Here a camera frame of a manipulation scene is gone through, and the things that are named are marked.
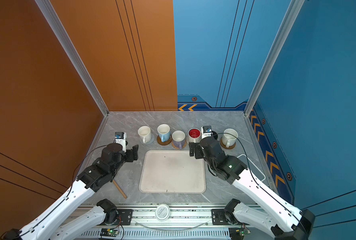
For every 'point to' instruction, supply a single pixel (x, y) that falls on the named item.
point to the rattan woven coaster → (177, 148)
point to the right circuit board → (238, 233)
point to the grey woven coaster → (152, 138)
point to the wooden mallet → (119, 189)
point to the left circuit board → (109, 232)
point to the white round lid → (162, 212)
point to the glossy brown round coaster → (165, 143)
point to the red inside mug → (194, 135)
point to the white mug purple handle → (178, 138)
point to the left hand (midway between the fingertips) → (131, 144)
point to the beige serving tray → (171, 171)
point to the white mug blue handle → (164, 132)
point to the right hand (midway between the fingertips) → (196, 143)
